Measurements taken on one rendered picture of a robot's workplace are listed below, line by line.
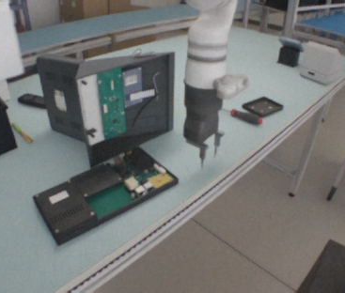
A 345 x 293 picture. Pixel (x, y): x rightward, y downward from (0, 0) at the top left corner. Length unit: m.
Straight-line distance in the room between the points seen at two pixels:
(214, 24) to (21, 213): 0.49
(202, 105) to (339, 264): 0.48
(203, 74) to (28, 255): 0.42
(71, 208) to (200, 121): 0.28
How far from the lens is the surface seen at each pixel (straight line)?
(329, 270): 0.72
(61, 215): 0.52
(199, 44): 0.49
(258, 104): 0.93
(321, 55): 1.21
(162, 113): 0.71
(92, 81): 0.58
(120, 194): 0.55
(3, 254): 0.54
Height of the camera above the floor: 1.40
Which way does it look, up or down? 35 degrees down
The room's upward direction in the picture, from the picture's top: 1 degrees clockwise
